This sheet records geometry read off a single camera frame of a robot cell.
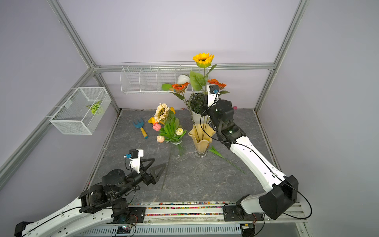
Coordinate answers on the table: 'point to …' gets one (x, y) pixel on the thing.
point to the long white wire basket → (148, 78)
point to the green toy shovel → (165, 87)
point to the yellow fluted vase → (202, 135)
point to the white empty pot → (182, 79)
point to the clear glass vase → (177, 148)
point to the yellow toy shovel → (152, 120)
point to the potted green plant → (198, 101)
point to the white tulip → (179, 131)
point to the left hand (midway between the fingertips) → (160, 164)
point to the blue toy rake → (140, 125)
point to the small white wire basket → (83, 111)
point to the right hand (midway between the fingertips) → (205, 94)
